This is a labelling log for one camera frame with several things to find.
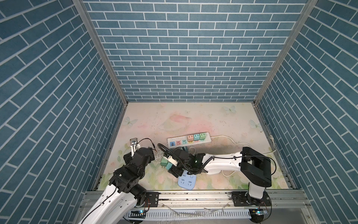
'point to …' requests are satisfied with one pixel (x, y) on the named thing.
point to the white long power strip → (178, 141)
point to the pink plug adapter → (190, 137)
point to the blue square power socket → (187, 181)
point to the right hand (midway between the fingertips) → (169, 165)
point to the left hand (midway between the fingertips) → (143, 150)
